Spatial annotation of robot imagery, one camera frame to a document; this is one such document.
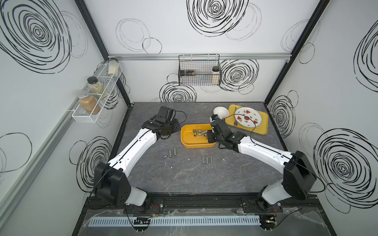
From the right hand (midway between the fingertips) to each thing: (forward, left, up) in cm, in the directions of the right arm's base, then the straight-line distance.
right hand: (209, 132), depth 85 cm
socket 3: (-10, -2, -14) cm, 17 cm away
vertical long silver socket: (-8, +24, -14) cm, 29 cm away
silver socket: (-6, +21, -14) cm, 26 cm away
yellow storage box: (+6, +9, -13) cm, 17 cm away
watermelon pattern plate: (+25, -32, -15) cm, 43 cm away
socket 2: (-11, +1, -14) cm, 18 cm away
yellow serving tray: (+22, -18, -16) cm, 32 cm away
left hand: (+1, +18, +5) cm, 19 cm away
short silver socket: (-10, +27, -13) cm, 31 cm away
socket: (-11, +4, -14) cm, 18 cm away
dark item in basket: (+34, +16, +18) cm, 42 cm away
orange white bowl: (+27, -12, -13) cm, 32 cm away
